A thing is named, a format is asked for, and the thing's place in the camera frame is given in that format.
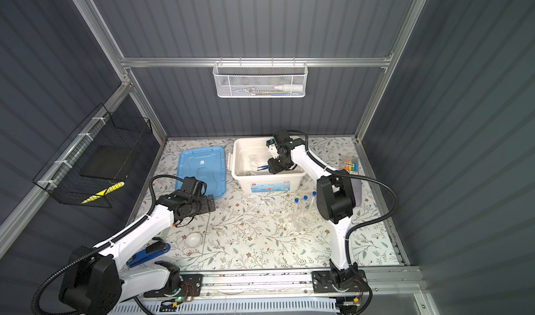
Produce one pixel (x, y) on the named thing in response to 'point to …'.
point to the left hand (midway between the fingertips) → (204, 205)
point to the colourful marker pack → (352, 166)
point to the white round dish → (194, 240)
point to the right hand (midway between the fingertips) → (276, 168)
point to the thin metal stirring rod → (205, 235)
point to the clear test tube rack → (305, 223)
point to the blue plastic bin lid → (206, 164)
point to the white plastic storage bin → (250, 153)
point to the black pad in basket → (109, 162)
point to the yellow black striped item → (102, 193)
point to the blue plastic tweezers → (262, 167)
